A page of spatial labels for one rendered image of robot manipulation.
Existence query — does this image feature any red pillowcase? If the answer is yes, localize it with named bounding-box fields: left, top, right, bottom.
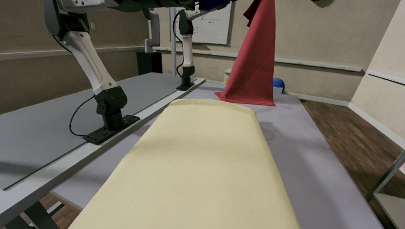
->
left=215, top=0, right=276, bottom=106

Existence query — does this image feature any cream pillow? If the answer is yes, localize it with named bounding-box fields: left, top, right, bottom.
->
left=68, top=99, right=302, bottom=229

